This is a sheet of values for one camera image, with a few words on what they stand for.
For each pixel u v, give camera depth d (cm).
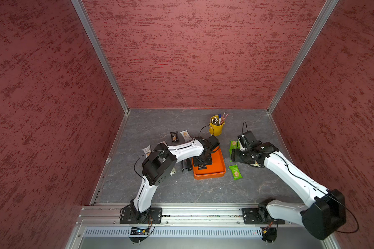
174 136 103
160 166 51
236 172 87
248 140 63
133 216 64
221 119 102
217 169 90
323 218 38
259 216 67
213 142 76
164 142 100
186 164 89
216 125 95
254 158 57
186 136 103
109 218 76
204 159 78
